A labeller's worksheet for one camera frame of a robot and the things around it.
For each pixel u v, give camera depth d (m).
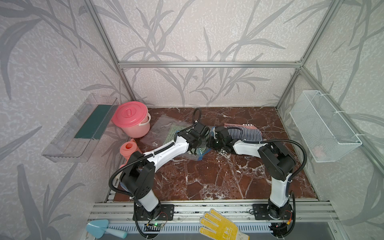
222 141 0.76
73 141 0.63
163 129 1.08
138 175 0.44
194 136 0.66
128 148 0.85
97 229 0.69
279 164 0.51
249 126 1.02
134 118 0.89
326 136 0.61
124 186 0.47
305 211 0.76
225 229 0.69
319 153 0.72
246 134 1.05
